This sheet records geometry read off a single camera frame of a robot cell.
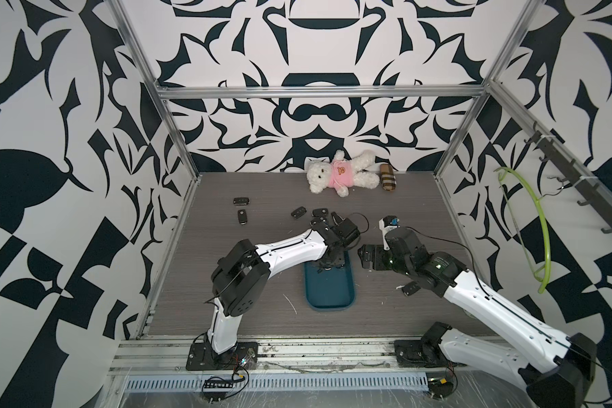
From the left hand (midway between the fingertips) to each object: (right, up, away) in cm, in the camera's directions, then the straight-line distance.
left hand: (333, 255), depth 88 cm
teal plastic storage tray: (-1, -12, -1) cm, 12 cm away
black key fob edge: (-4, +14, +17) cm, 22 cm away
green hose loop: (+52, 0, -19) cm, 55 cm away
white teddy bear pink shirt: (+6, +30, +23) cm, 38 cm away
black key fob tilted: (-13, +14, +17) cm, 25 cm away
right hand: (+10, +4, -10) cm, 15 cm away
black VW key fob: (-35, +12, +16) cm, 41 cm away
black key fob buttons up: (-36, +18, +20) cm, 45 cm away
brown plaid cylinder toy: (+27, +28, +27) cm, 48 cm away
